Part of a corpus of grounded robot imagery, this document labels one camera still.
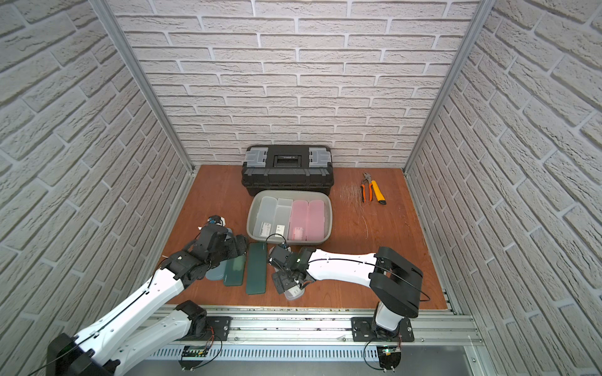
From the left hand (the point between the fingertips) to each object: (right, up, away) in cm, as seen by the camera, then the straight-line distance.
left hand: (239, 238), depth 81 cm
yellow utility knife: (+58, +16, +29) cm, 67 cm away
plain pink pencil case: (+28, +4, +17) cm, 33 cm away
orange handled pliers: (+54, +23, +34) cm, 68 cm away
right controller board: (+50, -34, -10) cm, 61 cm away
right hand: (+19, -15, +1) cm, 24 cm away
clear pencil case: (+20, -19, -1) cm, 27 cm away
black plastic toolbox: (+17, +27, +17) cm, 36 cm away
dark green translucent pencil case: (-3, -13, +4) cm, 14 cm away
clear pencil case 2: (+6, +6, +18) cm, 20 cm away
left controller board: (-12, -34, -8) cm, 37 cm away
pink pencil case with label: (+20, +4, +17) cm, 27 cm away
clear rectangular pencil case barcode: (+14, +5, +18) cm, 23 cm away
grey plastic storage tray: (+29, +15, +22) cm, 39 cm away
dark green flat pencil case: (+5, -12, +5) cm, 14 cm away
